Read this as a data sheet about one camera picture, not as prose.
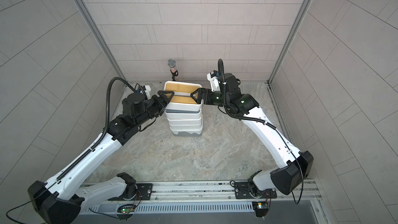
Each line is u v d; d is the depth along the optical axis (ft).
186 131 2.75
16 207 1.14
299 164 1.25
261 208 2.23
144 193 2.33
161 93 2.02
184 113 2.36
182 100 2.22
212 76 2.04
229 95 1.69
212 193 2.37
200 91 1.94
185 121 2.46
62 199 1.23
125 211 2.11
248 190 2.32
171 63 2.90
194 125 2.65
